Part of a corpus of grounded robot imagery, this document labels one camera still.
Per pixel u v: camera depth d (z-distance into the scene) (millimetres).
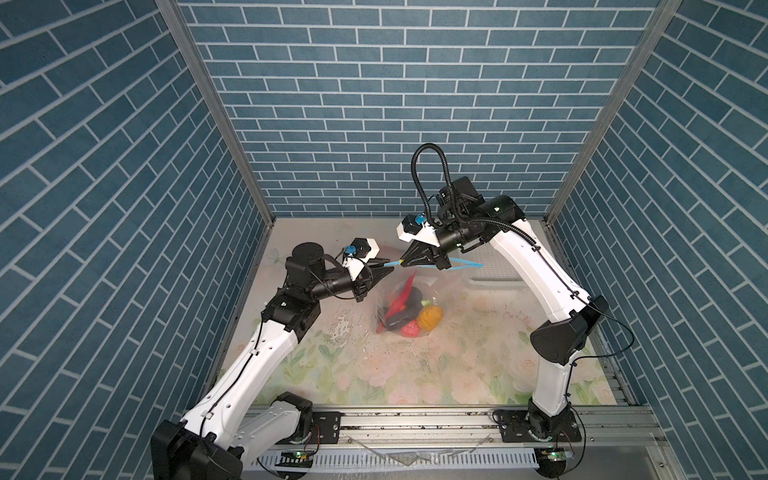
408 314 835
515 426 736
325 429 737
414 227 566
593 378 825
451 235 609
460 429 753
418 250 643
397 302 845
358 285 604
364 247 549
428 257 620
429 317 821
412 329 845
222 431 388
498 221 504
